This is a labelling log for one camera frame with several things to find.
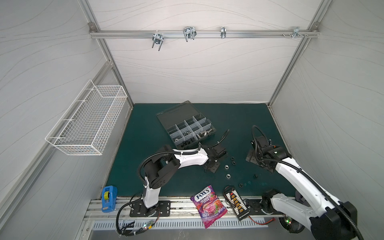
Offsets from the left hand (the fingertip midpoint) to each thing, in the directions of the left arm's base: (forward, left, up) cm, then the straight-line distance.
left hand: (214, 164), depth 88 cm
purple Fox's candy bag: (-22, +3, +2) cm, 23 cm away
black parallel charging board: (-22, -11, +1) cm, 25 cm away
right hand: (+2, -24, +10) cm, 26 cm away
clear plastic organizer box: (+27, +19, +2) cm, 33 cm away
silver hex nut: (-1, -7, 0) cm, 7 cm away
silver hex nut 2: (-6, -8, 0) cm, 10 cm away
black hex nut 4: (-11, -14, 0) cm, 18 cm away
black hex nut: (+4, -11, 0) cm, 12 cm away
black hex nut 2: (+1, -12, 0) cm, 12 cm away
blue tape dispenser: (-19, +54, +3) cm, 58 cm away
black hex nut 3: (-6, -24, 0) cm, 24 cm away
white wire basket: (+1, +63, +31) cm, 71 cm away
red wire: (-26, -27, 0) cm, 38 cm away
